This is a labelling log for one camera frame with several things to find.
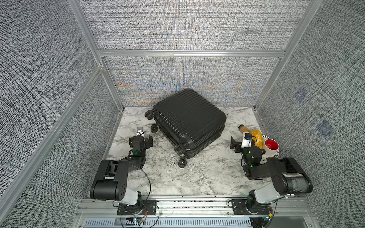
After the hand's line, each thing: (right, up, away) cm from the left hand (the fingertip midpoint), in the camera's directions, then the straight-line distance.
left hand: (144, 134), depth 93 cm
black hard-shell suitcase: (+29, +8, -9) cm, 32 cm away
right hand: (+61, +1, -4) cm, 62 cm away
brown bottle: (+69, +3, +10) cm, 70 cm away
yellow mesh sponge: (+74, -1, -1) cm, 74 cm away
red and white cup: (+80, -8, -5) cm, 81 cm away
